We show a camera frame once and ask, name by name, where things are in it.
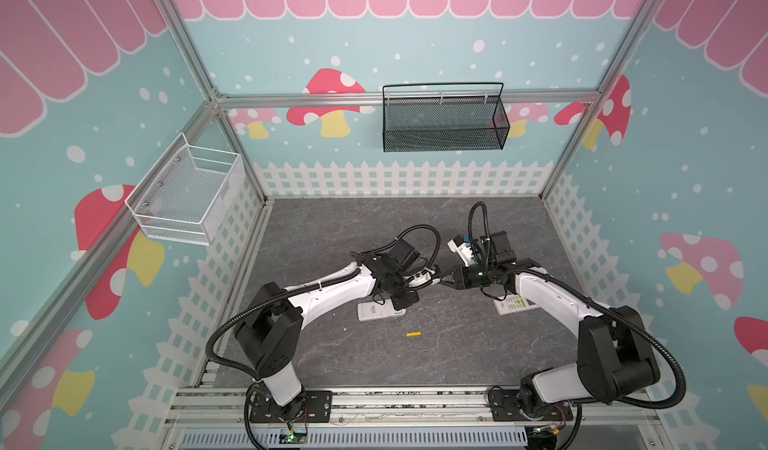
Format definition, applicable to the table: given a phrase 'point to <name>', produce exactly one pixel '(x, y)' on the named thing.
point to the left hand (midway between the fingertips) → (409, 298)
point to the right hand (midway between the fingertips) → (440, 279)
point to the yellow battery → (414, 334)
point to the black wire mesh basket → (449, 116)
